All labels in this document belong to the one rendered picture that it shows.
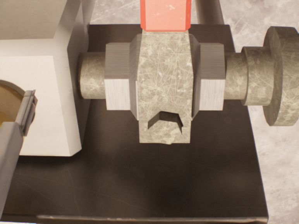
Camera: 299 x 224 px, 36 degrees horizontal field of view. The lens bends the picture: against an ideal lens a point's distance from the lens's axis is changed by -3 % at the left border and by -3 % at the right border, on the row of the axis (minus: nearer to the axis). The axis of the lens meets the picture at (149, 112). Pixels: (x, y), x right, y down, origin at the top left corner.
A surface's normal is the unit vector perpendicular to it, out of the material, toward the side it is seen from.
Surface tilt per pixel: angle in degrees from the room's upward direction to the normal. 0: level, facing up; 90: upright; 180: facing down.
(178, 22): 0
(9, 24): 90
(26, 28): 90
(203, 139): 90
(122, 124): 90
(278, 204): 0
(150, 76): 0
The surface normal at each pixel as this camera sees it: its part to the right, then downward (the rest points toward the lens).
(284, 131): -0.03, 0.65
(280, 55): -0.99, -0.07
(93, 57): -0.02, -0.62
